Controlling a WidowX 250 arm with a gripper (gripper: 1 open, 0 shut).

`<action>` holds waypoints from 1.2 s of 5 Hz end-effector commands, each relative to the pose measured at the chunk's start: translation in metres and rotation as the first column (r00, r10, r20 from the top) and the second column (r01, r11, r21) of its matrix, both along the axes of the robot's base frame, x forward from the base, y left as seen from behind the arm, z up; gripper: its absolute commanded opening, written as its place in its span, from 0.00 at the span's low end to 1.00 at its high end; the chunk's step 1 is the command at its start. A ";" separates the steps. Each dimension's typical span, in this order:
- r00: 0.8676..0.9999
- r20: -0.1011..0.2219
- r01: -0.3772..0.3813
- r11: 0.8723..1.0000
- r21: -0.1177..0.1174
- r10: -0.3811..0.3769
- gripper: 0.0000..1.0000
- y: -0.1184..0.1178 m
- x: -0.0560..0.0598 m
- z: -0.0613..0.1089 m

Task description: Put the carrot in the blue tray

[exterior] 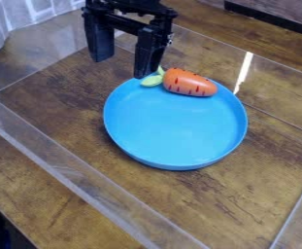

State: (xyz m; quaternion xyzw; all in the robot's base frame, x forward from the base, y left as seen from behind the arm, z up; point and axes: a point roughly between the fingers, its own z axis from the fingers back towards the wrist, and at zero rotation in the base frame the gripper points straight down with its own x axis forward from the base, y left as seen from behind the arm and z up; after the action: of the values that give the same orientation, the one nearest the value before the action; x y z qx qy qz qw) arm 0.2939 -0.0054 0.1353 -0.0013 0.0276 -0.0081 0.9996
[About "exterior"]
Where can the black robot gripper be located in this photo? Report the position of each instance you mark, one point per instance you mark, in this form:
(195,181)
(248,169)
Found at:
(106,15)

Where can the orange toy carrot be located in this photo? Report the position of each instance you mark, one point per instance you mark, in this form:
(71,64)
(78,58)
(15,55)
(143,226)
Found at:
(183,82)

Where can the blue round tray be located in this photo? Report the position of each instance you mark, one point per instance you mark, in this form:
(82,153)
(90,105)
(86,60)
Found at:
(172,131)

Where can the white grid curtain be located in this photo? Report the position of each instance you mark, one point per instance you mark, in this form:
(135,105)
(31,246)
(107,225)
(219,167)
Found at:
(21,13)

